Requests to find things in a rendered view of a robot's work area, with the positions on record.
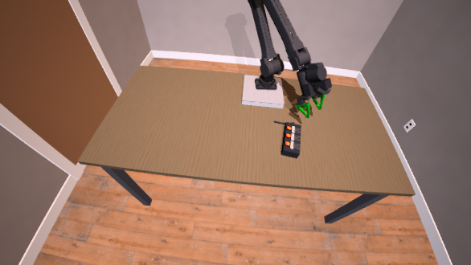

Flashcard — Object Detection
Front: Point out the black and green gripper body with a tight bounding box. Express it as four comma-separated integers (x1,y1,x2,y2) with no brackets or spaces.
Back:
295,82,323,105

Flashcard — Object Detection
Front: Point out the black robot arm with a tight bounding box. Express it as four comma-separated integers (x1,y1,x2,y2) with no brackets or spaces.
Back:
248,0,332,96

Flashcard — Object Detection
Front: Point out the dark grey power strip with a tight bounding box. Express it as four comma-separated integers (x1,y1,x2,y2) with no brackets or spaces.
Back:
281,122,301,158

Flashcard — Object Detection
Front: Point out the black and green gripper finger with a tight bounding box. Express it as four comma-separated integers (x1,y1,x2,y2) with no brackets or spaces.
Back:
312,94,325,110
296,103,310,118

